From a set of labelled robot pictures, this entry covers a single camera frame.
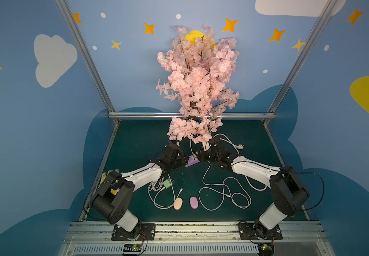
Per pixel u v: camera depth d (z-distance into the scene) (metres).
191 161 0.97
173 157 0.71
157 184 0.88
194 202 0.82
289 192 0.46
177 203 0.83
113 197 0.45
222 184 0.86
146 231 0.73
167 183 0.88
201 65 0.76
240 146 1.05
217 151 0.69
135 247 0.72
